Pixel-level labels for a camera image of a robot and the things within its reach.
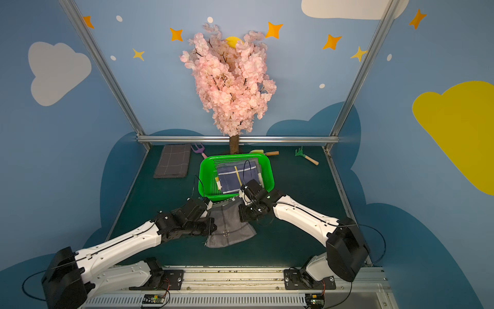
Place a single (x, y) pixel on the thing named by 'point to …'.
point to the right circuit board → (315, 300)
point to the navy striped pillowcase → (233, 176)
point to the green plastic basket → (207, 183)
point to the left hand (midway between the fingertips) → (218, 225)
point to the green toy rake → (300, 153)
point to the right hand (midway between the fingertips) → (242, 214)
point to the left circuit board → (153, 299)
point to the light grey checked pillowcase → (230, 230)
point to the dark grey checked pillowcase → (174, 161)
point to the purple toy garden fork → (200, 150)
